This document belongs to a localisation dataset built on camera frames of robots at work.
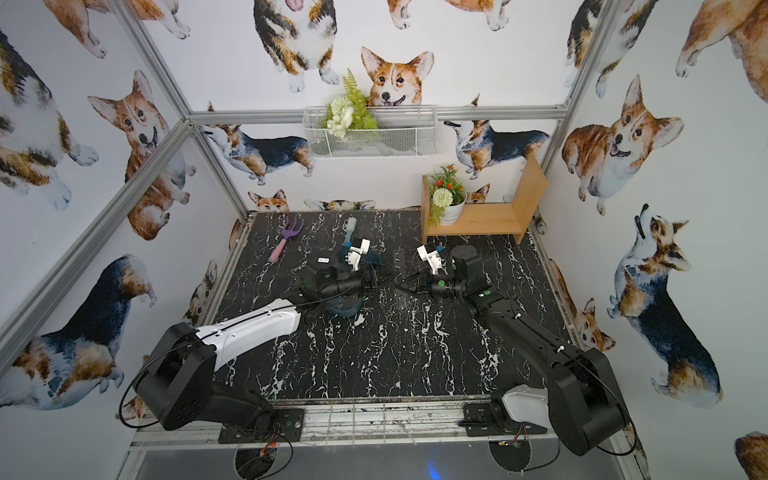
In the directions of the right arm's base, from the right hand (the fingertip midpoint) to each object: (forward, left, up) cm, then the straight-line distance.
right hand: (402, 277), depth 74 cm
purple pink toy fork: (+36, +46, -24) cm, 63 cm away
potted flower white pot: (+31, -14, -2) cm, 34 cm away
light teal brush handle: (+36, +21, -22) cm, 47 cm away
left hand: (+2, +2, +1) cm, 3 cm away
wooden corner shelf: (+36, -36, -18) cm, 54 cm away
